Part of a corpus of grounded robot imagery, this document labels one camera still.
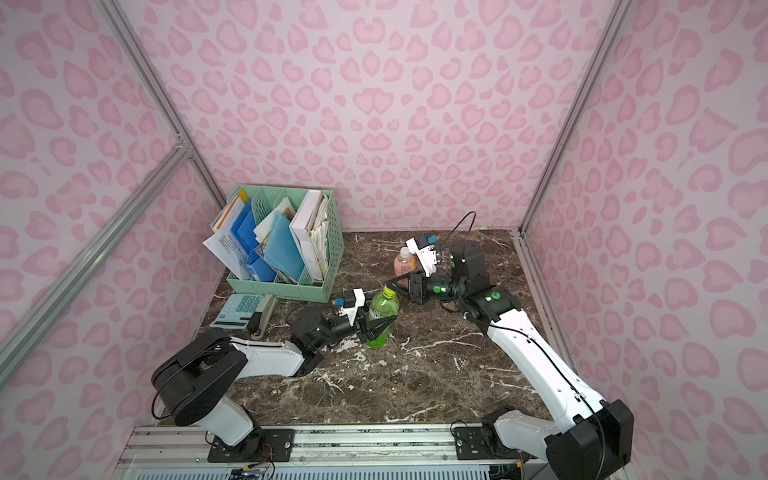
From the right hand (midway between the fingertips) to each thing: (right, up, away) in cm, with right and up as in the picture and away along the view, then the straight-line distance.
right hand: (389, 286), depth 68 cm
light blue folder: (-32, +8, +22) cm, 40 cm away
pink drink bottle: (+4, +5, +22) cm, 23 cm away
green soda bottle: (-1, -5, +1) cm, 5 cm away
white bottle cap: (+4, +8, +20) cm, 22 cm away
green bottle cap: (0, -2, 0) cm, 2 cm away
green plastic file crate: (-42, +25, +33) cm, 59 cm away
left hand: (0, -5, +5) cm, 7 cm away
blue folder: (-44, +14, +22) cm, 52 cm away
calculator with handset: (-47, -11, +28) cm, 55 cm away
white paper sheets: (-49, +11, +20) cm, 54 cm away
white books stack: (-23, +16, +18) cm, 33 cm away
